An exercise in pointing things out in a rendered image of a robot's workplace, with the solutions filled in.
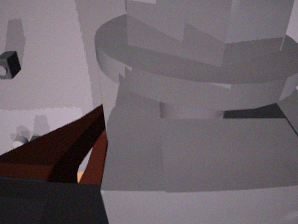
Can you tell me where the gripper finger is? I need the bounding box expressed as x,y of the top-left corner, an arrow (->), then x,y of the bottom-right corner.
0,104 -> 108,184

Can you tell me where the grey rectangular block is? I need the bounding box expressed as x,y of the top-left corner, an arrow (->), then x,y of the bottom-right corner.
98,66 -> 119,127

